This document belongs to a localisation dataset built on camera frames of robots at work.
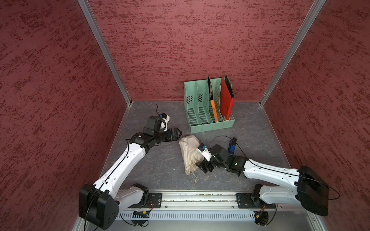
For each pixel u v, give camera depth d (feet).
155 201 2.43
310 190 1.35
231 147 3.06
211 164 2.28
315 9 2.35
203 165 2.29
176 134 2.28
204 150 2.26
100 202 1.22
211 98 2.68
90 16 2.43
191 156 2.65
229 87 2.86
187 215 2.54
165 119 2.36
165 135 2.23
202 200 2.49
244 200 2.40
